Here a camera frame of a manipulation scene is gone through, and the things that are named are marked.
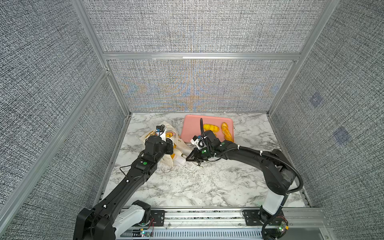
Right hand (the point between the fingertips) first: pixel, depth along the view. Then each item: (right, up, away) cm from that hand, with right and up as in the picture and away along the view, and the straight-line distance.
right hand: (187, 159), depth 83 cm
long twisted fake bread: (+27, +15, +23) cm, 38 cm away
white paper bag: (-4, +4, +10) cm, 11 cm away
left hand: (-8, +11, -2) cm, 14 cm away
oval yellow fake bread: (+15, +18, +24) cm, 33 cm away
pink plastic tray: (+2, +19, +28) cm, 34 cm away
